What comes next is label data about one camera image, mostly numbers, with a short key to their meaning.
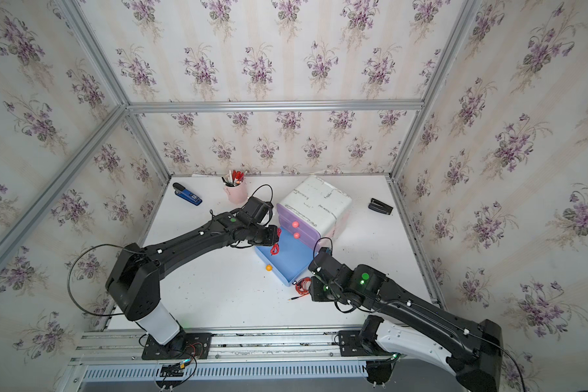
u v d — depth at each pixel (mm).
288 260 924
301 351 732
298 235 856
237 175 1067
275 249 847
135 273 499
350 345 729
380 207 1071
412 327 466
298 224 798
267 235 749
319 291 636
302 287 848
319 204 817
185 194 1094
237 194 1041
